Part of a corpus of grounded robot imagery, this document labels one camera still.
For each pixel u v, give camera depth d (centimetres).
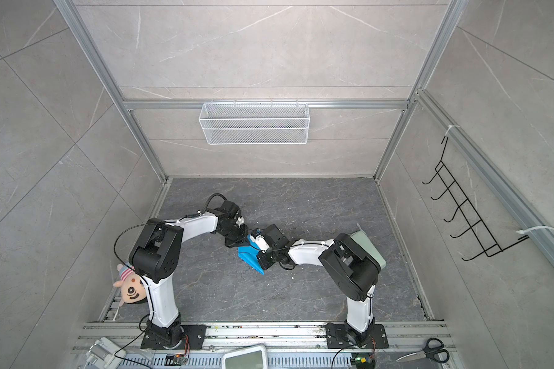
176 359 70
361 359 70
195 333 75
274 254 78
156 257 52
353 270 48
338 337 73
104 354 69
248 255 91
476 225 63
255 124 101
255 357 66
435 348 72
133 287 76
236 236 86
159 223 55
